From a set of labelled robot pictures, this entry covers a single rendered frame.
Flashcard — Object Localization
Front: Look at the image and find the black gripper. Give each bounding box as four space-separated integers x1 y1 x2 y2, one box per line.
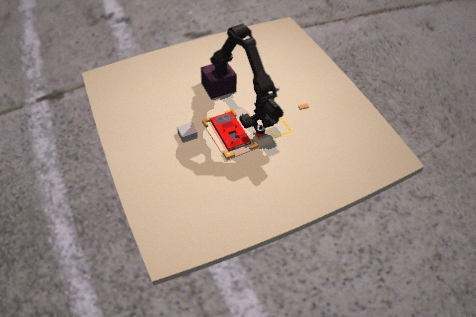
239 102 265 131

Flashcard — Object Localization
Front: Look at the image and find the black rubber tyre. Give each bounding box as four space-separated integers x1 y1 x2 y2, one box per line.
256 125 265 134

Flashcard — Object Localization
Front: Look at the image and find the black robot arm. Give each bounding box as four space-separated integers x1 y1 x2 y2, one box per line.
210 23 283 128

